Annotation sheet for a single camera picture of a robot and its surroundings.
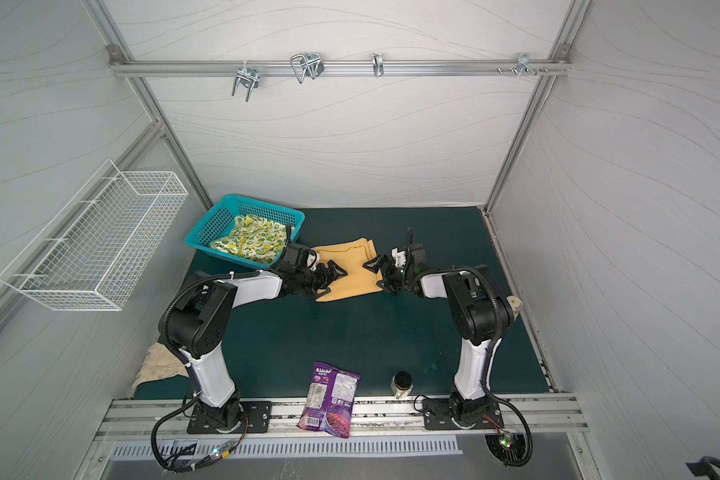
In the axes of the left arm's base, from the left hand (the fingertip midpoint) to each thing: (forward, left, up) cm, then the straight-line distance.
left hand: (344, 276), depth 95 cm
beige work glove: (-26, +50, -4) cm, 57 cm away
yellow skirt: (+11, -2, -4) cm, 12 cm away
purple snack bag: (-35, +1, -2) cm, 35 cm away
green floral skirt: (+15, +34, 0) cm, 37 cm away
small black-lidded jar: (-33, -17, +5) cm, 37 cm away
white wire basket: (-10, +54, +26) cm, 61 cm away
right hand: (+4, -9, 0) cm, 10 cm away
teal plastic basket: (+23, +48, -1) cm, 54 cm away
